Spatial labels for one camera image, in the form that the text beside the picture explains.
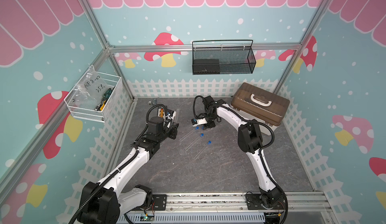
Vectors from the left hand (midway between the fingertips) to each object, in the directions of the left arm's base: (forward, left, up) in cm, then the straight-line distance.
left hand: (176, 126), depth 83 cm
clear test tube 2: (+5, -5, -17) cm, 18 cm away
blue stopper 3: (-1, -19, -17) cm, 26 cm away
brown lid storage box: (+12, -52, +3) cm, 53 cm away
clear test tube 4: (-7, -14, -17) cm, 23 cm away
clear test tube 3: (-3, -8, -17) cm, 19 cm away
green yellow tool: (+6, +34, +17) cm, 38 cm away
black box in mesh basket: (+33, -16, +16) cm, 40 cm away
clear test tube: (+3, -1, +6) cm, 7 cm away
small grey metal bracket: (+32, +23, -16) cm, 42 cm away
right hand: (+12, -16, -14) cm, 25 cm away
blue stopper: (+10, -11, -17) cm, 23 cm away
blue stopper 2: (+5, -15, -17) cm, 23 cm away
